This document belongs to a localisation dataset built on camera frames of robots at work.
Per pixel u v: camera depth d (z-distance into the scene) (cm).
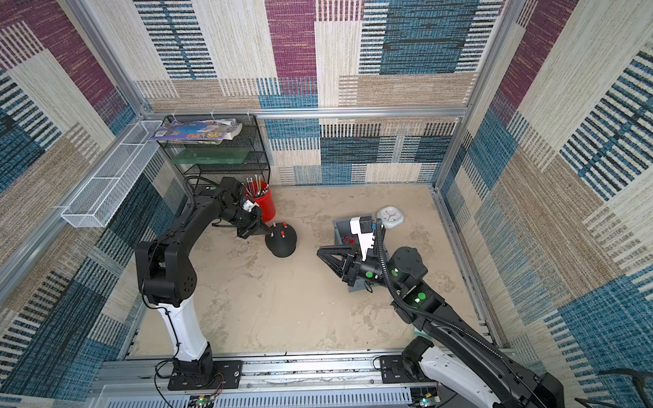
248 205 87
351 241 102
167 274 51
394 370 73
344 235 102
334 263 56
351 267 54
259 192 97
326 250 59
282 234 90
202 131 82
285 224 94
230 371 75
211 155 96
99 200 71
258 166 116
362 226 54
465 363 45
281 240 94
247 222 79
